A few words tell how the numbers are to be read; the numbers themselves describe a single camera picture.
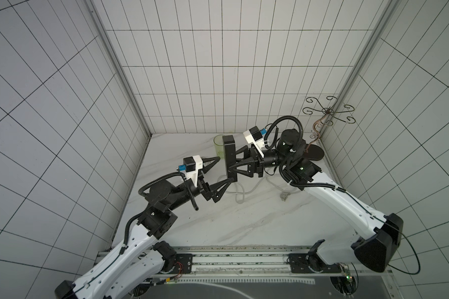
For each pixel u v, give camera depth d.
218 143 1.00
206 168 0.60
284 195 0.90
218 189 0.50
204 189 0.51
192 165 0.47
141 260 0.58
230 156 0.51
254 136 0.50
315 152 1.11
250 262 0.74
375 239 0.38
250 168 0.52
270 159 0.54
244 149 0.57
